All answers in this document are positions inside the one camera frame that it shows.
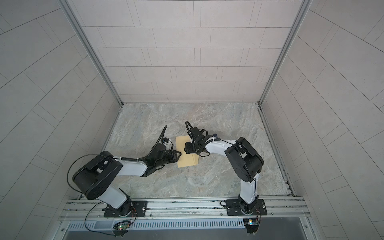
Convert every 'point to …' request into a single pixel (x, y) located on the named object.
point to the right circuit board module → (252, 224)
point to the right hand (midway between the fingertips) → (186, 150)
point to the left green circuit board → (123, 226)
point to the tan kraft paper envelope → (185, 159)
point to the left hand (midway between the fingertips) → (184, 153)
